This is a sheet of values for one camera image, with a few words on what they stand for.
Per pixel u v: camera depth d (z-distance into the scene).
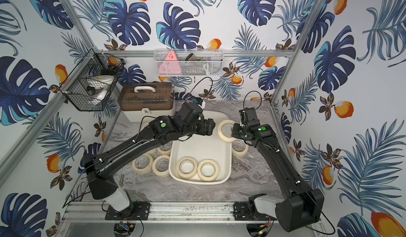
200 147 0.95
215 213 0.75
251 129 0.56
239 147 0.97
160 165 0.90
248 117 0.59
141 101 0.92
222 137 0.76
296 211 0.39
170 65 0.91
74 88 0.75
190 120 0.52
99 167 0.42
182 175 0.84
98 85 0.81
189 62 0.92
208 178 0.83
